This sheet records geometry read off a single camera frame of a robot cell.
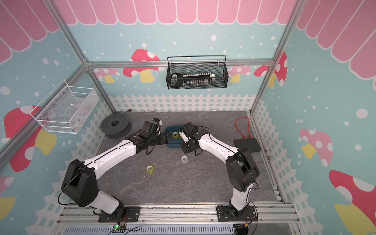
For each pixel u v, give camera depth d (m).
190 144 0.63
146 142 0.65
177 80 0.89
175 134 1.06
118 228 0.73
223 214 0.74
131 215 0.74
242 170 0.47
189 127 0.71
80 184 0.43
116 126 1.04
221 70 0.96
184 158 0.94
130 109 1.24
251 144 1.02
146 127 0.66
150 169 0.89
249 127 1.09
